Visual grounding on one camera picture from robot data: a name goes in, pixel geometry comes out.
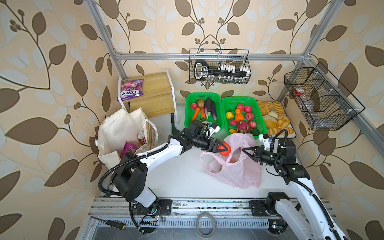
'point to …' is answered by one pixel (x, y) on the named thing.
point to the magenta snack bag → (128, 147)
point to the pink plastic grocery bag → (237, 168)
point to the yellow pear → (231, 131)
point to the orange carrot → (197, 111)
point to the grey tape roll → (206, 214)
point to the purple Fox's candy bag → (131, 88)
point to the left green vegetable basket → (193, 98)
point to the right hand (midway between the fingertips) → (243, 152)
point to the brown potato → (201, 103)
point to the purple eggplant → (213, 110)
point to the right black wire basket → (326, 104)
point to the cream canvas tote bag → (115, 132)
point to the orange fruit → (239, 116)
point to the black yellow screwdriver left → (113, 224)
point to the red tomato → (225, 153)
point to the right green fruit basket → (229, 104)
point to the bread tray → (276, 118)
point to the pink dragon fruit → (243, 127)
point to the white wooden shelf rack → (158, 99)
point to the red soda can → (141, 137)
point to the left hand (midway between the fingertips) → (225, 149)
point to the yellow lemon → (229, 115)
